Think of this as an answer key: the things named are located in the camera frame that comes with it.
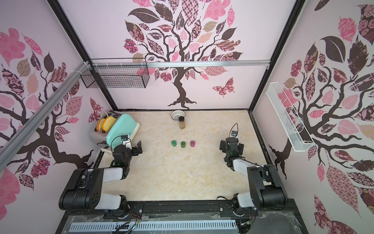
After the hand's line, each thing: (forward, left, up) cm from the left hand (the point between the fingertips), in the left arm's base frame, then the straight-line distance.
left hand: (133, 144), depth 92 cm
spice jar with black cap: (+18, -31, 0) cm, 36 cm away
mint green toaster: (+8, +4, +11) cm, 14 cm away
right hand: (0, -64, -1) cm, 64 cm away
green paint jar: (+2, -32, -4) cm, 33 cm away
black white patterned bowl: (+29, -28, -3) cm, 40 cm away
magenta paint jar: (+3, -39, -5) cm, 39 cm away
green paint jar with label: (+3, -26, -4) cm, 26 cm away
